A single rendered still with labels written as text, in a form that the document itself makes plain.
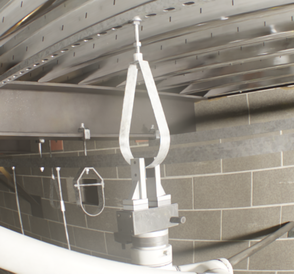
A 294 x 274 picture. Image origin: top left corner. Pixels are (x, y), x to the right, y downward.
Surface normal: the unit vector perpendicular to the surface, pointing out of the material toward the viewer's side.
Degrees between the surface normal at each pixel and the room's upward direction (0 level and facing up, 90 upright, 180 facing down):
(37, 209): 90
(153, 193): 90
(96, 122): 90
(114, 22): 90
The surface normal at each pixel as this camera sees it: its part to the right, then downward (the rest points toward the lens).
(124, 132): 0.70, 0.16
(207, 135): -0.70, -0.02
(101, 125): 0.71, -0.11
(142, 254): -0.42, -0.07
